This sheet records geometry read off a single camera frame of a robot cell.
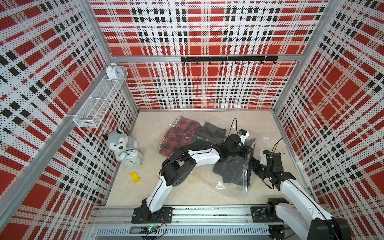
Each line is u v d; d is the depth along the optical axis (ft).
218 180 2.78
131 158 2.75
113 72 2.63
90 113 2.90
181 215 2.47
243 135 2.57
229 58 2.90
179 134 3.40
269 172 2.14
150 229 2.29
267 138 2.97
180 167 1.78
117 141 2.67
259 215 2.41
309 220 1.37
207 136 3.32
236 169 2.73
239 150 2.51
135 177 2.82
